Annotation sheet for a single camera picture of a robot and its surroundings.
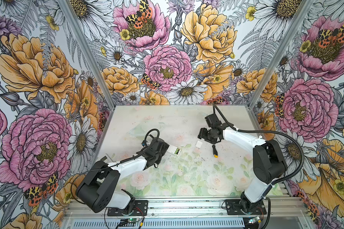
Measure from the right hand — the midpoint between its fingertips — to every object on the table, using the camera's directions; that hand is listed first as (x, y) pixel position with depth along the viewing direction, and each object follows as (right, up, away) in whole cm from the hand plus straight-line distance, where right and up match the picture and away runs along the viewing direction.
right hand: (202, 141), depth 92 cm
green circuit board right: (+22, -36, -20) cm, 46 cm away
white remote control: (-18, -6, +2) cm, 19 cm away
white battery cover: (-1, -3, +8) cm, 8 cm away
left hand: (-23, -6, -1) cm, 24 cm away
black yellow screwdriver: (+9, -7, +3) cm, 12 cm away
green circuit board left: (-38, -35, -20) cm, 56 cm away
